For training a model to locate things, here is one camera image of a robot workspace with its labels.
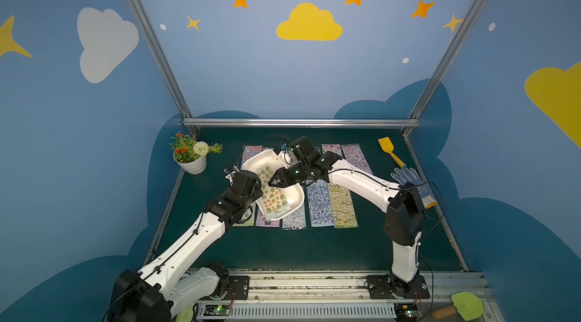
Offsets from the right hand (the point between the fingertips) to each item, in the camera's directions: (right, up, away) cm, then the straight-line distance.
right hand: (274, 181), depth 81 cm
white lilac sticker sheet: (+8, -17, +10) cm, 21 cm away
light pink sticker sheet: (-6, -17, +10) cm, 21 cm away
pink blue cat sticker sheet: (-15, +11, +34) cm, 39 cm away
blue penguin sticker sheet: (+19, -12, +15) cm, 27 cm away
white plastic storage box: (+8, -5, +4) cm, 10 cm away
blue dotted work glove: (+62, -1, +24) cm, 67 cm away
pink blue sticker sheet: (+29, +13, +34) cm, 46 cm away
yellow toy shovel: (+56, +14, +35) cm, 67 cm away
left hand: (-5, -1, +1) cm, 5 cm away
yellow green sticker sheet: (+28, -15, +12) cm, 34 cm away
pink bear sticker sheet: (+38, +9, +31) cm, 49 cm away
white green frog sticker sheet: (0, -6, 0) cm, 6 cm away
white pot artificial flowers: (-37, +9, +15) cm, 41 cm away
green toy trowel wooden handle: (+64, -39, -8) cm, 76 cm away
